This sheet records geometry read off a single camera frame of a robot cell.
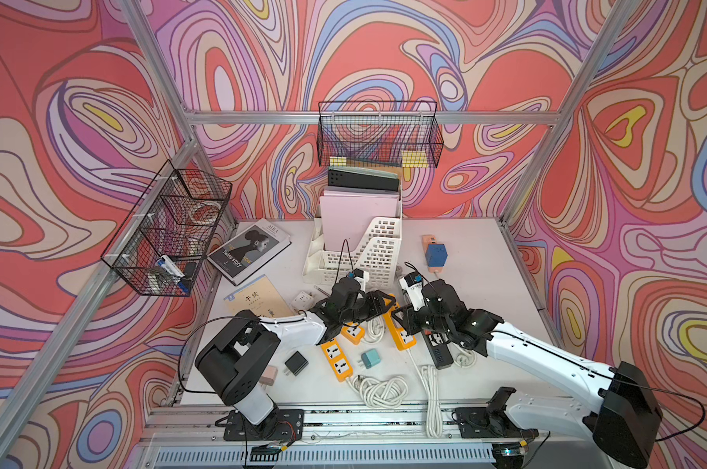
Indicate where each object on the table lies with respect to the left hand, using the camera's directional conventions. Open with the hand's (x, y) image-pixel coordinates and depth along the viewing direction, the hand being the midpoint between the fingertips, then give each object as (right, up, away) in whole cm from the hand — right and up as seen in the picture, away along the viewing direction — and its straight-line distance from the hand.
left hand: (395, 304), depth 83 cm
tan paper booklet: (-44, 0, +14) cm, 46 cm away
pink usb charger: (-36, -20, -3) cm, 41 cm away
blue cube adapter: (+16, +14, +16) cm, 27 cm away
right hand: (0, -4, -3) cm, 5 cm away
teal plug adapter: (-7, -15, 0) cm, 17 cm away
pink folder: (-13, +25, +7) cm, 29 cm away
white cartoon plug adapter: (-28, -1, +8) cm, 29 cm away
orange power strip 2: (-16, -17, -1) cm, 23 cm away
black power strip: (+13, -13, +2) cm, 19 cm away
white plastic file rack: (-5, +14, +2) cm, 15 cm away
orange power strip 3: (+1, -8, -4) cm, 9 cm away
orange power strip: (-12, -9, +4) cm, 16 cm away
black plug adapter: (-29, -17, 0) cm, 33 cm away
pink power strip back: (+17, +19, +28) cm, 38 cm away
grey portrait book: (-51, +15, +23) cm, 58 cm away
